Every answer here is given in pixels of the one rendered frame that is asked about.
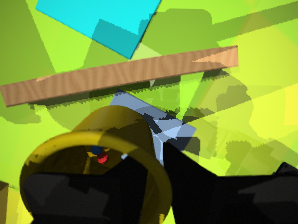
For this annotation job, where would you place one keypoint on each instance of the tan wooden bar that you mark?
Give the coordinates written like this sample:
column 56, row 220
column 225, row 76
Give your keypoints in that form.
column 119, row 74

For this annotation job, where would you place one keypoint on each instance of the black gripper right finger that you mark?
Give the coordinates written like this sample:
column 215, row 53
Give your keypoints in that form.
column 198, row 194

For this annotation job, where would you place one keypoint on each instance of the red marble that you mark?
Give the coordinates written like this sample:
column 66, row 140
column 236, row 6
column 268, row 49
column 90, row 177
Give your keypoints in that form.
column 103, row 157

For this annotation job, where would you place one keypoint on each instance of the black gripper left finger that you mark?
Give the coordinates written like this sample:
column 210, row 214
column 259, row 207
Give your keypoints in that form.
column 117, row 195

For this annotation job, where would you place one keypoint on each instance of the yellow rectangular block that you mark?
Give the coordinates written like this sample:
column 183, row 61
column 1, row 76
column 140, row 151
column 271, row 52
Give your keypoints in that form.
column 3, row 201

